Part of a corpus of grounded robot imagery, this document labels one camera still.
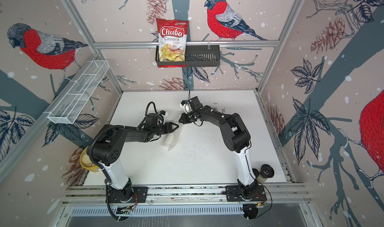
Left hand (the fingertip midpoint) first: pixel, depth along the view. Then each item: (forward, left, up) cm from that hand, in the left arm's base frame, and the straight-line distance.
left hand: (178, 125), depth 95 cm
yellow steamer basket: (-24, +49, +1) cm, 54 cm away
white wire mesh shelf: (-7, +51, +26) cm, 58 cm away
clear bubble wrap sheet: (-11, +4, +1) cm, 12 cm away
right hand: (+3, -1, +1) cm, 3 cm away
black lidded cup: (-30, -46, +7) cm, 55 cm away
